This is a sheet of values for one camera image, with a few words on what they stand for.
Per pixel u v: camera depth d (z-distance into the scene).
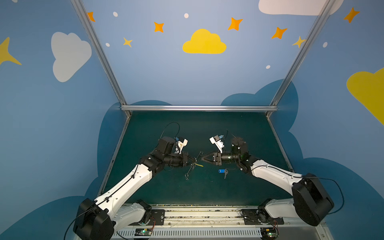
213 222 0.73
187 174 0.75
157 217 0.75
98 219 0.38
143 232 0.71
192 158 0.74
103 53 0.86
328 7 0.69
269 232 0.71
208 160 0.73
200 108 1.26
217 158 0.69
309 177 0.45
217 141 0.72
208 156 0.73
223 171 0.91
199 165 0.73
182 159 0.66
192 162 0.74
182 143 0.72
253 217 0.73
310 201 0.42
